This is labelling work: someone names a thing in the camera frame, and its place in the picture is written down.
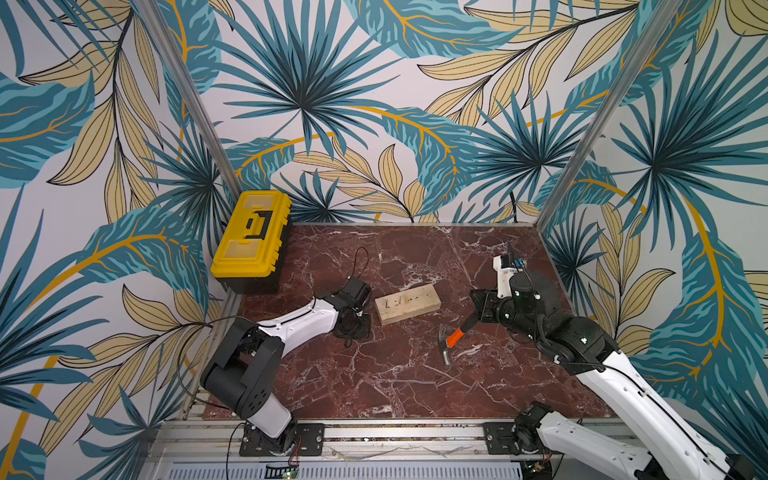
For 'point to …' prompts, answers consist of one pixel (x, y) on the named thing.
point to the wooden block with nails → (407, 303)
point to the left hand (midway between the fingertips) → (361, 335)
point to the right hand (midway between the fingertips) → (473, 292)
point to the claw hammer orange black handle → (448, 342)
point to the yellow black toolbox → (247, 259)
